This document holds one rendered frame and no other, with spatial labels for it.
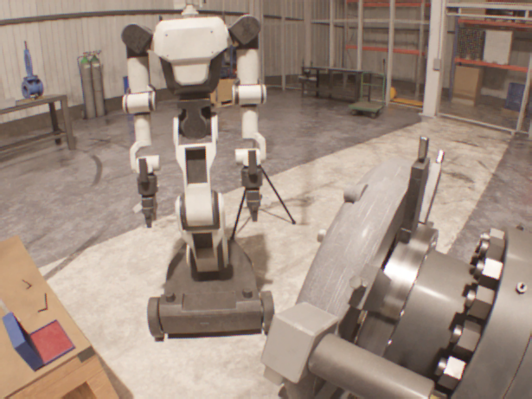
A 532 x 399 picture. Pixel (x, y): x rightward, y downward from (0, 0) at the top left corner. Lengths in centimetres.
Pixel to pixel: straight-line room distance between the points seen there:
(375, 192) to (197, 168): 83
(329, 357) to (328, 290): 14
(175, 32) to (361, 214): 92
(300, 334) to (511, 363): 40
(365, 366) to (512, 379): 30
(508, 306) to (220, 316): 115
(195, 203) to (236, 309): 50
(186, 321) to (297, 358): 101
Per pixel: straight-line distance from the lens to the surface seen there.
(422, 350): 82
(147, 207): 139
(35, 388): 110
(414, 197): 74
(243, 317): 150
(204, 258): 153
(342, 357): 54
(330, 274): 61
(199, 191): 130
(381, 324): 75
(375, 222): 64
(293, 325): 53
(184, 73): 126
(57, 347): 111
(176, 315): 150
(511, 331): 69
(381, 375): 53
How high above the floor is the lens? 122
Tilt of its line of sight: 27 degrees down
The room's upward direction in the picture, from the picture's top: 1 degrees counter-clockwise
